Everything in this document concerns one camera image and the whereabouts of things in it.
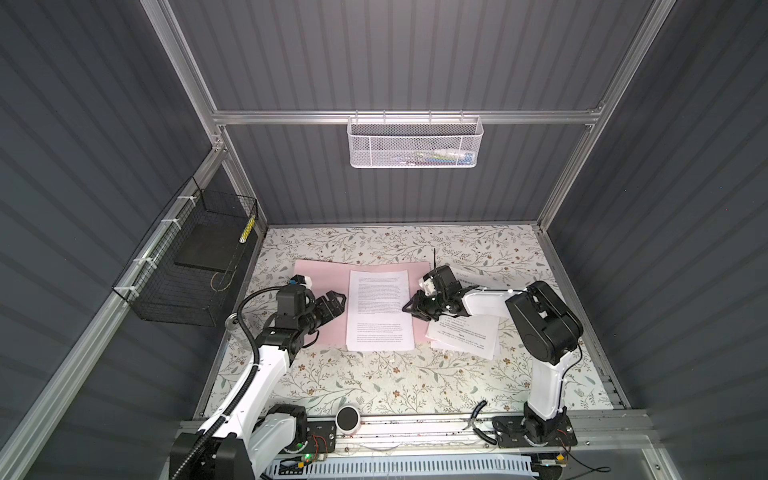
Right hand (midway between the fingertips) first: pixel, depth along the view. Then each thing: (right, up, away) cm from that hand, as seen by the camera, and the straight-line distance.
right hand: (407, 312), depth 95 cm
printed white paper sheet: (-10, -3, -2) cm, 10 cm away
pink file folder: (-27, +11, +9) cm, 31 cm away
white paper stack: (+19, -6, -3) cm, 21 cm away
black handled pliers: (+17, -23, -18) cm, 33 cm away
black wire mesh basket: (-56, +14, -23) cm, 62 cm away
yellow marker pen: (-45, +25, -13) cm, 53 cm away
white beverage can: (-48, 0, -16) cm, 50 cm away
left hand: (-21, +5, -11) cm, 24 cm away
